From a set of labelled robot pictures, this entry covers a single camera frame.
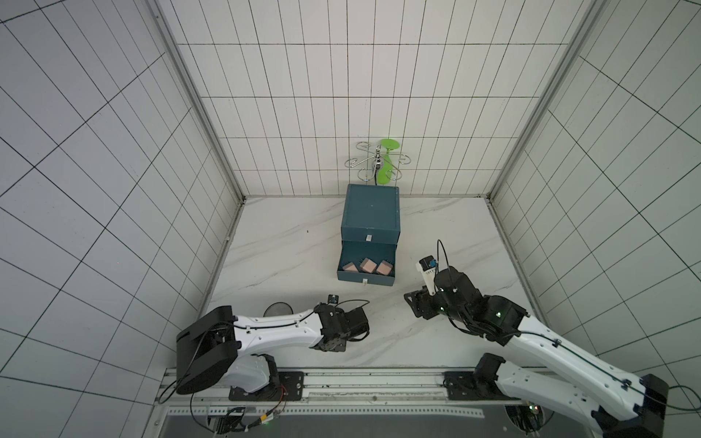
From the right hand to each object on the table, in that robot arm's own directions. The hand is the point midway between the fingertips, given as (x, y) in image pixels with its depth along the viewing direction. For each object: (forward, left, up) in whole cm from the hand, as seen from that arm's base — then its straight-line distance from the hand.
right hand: (405, 294), depth 75 cm
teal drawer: (+15, +11, -3) cm, 19 cm away
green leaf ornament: (+45, +6, +8) cm, 46 cm away
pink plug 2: (+12, +11, -6) cm, 17 cm away
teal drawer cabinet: (+24, +11, +7) cm, 27 cm away
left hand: (-11, +24, -13) cm, 29 cm away
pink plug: (+11, +17, -6) cm, 21 cm away
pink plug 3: (+12, +5, -6) cm, 14 cm away
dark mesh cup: (-6, +35, -1) cm, 36 cm away
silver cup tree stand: (+54, +13, -3) cm, 56 cm away
